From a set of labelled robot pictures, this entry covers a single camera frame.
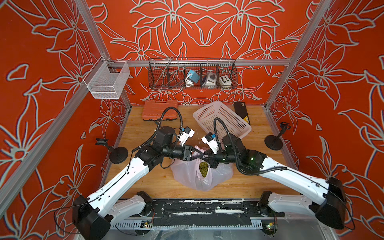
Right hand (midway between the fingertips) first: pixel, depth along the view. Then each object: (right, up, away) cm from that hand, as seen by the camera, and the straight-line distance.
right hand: (196, 157), depth 68 cm
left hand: (+2, +2, -3) cm, 4 cm away
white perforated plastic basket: (+28, +15, +36) cm, 48 cm away
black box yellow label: (+37, +25, +48) cm, 65 cm away
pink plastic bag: (+1, -9, +3) cm, 9 cm away
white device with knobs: (+10, +43, +23) cm, 50 cm away
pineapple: (+3, -5, +3) cm, 7 cm away
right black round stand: (+53, +2, +28) cm, 60 cm away
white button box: (+20, +42, +27) cm, 54 cm away
